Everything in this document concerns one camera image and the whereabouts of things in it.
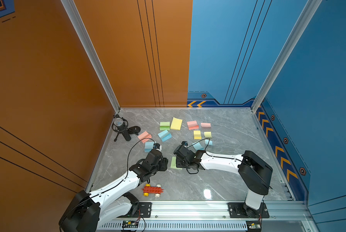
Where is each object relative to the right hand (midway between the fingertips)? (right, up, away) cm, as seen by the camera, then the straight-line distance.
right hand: (177, 162), depth 87 cm
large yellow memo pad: (-1, +23, +21) cm, 32 cm away
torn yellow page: (+22, +16, +17) cm, 32 cm away
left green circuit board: (-23, -26, -16) cm, 38 cm away
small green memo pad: (-9, +22, +22) cm, 33 cm away
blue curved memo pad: (+14, +8, +10) cm, 19 cm away
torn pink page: (+22, +23, +22) cm, 39 cm away
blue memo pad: (-9, +15, +14) cm, 22 cm away
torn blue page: (+23, +11, +12) cm, 28 cm away
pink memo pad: (-23, +16, +15) cm, 32 cm away
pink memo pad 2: (+12, +22, +22) cm, 34 cm away
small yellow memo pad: (+14, +15, +16) cm, 26 cm away
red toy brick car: (-16, -12, -9) cm, 22 cm away
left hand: (-7, +3, -1) cm, 8 cm away
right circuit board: (+38, -26, -16) cm, 49 cm away
